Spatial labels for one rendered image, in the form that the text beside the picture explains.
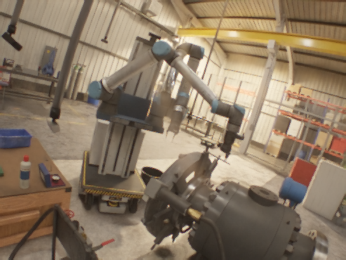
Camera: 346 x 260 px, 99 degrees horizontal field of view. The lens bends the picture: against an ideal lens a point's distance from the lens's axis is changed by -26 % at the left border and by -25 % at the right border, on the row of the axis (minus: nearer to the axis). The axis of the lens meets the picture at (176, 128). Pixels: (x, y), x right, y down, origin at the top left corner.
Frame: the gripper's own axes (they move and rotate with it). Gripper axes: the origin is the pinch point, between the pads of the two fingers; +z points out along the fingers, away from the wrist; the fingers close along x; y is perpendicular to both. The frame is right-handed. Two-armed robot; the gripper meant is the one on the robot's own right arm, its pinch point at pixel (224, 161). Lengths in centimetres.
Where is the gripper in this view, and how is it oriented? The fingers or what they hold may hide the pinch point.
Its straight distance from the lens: 127.5
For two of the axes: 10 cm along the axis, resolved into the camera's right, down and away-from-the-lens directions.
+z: -2.7, 9.4, 2.0
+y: -6.4, -3.3, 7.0
